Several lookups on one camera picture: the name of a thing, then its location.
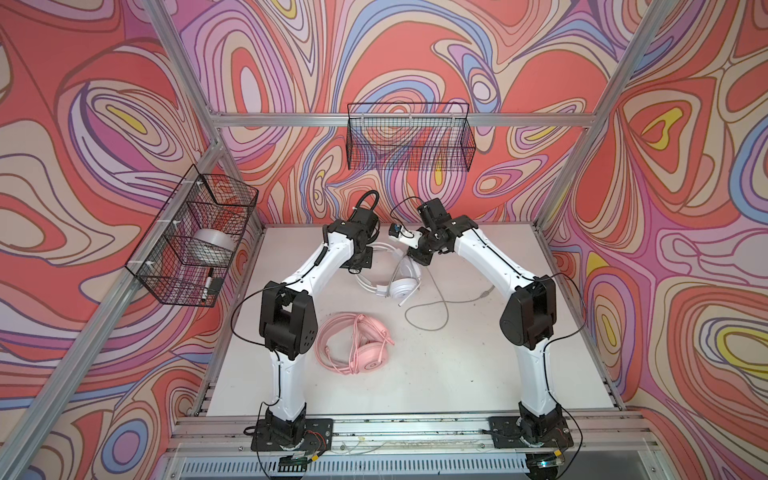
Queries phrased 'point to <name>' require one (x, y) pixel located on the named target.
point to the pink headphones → (352, 343)
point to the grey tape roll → (213, 247)
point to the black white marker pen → (208, 284)
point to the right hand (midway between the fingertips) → (416, 253)
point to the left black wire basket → (188, 252)
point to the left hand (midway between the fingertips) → (361, 261)
